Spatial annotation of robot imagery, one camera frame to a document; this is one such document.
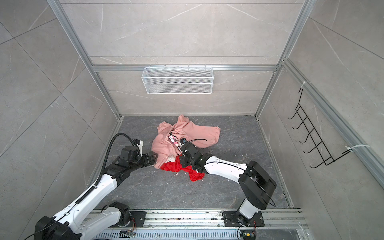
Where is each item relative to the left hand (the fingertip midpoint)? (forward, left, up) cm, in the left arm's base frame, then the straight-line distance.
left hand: (151, 153), depth 82 cm
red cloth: (-4, -13, -10) cm, 17 cm away
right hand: (+1, -17, -5) cm, 18 cm away
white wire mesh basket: (+48, -15, +16) cm, 53 cm away
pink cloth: (+22, -28, -14) cm, 38 cm away
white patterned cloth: (+6, -14, +1) cm, 15 cm away
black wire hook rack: (-17, -76, +21) cm, 81 cm away
